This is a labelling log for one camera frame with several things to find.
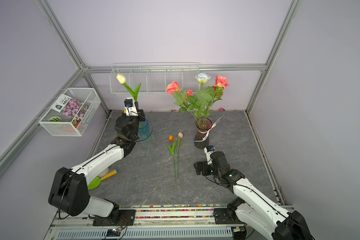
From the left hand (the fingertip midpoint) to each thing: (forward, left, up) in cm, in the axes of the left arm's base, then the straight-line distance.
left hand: (137, 102), depth 77 cm
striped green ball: (-8, +38, -1) cm, 39 cm away
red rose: (+4, -28, +1) cm, 28 cm away
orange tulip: (-10, -15, -34) cm, 39 cm away
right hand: (-24, -32, -26) cm, 48 cm away
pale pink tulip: (0, -21, -33) cm, 40 cm away
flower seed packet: (-1, +33, 0) cm, 33 cm away
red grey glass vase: (-4, -36, -17) cm, 40 cm away
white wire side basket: (-10, +33, -5) cm, 35 cm away
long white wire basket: (+29, -6, -4) cm, 30 cm away
